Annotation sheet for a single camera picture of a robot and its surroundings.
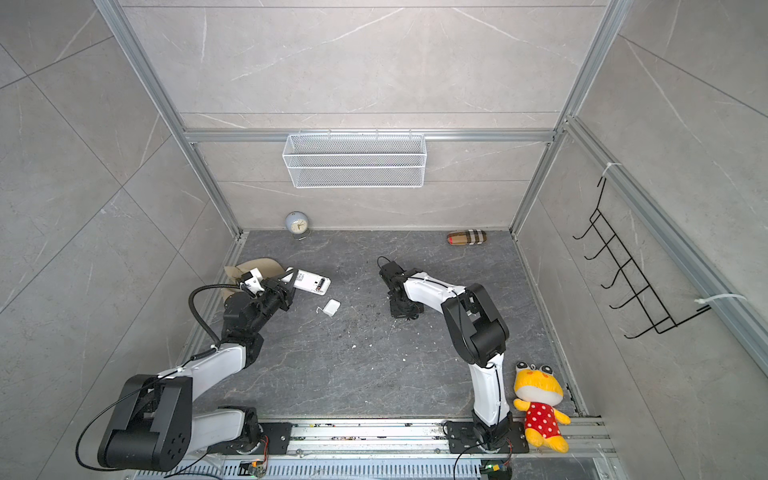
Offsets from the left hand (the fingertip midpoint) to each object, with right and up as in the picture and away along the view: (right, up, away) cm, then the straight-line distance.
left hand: (299, 265), depth 80 cm
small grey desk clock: (-12, +15, +34) cm, 39 cm away
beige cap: (-21, -2, +27) cm, 34 cm away
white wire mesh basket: (+13, +35, +21) cm, 43 cm away
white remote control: (+3, -4, 0) cm, 5 cm away
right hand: (+30, -16, +18) cm, 39 cm away
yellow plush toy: (+63, -32, -5) cm, 71 cm away
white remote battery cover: (+5, -15, +18) cm, 24 cm away
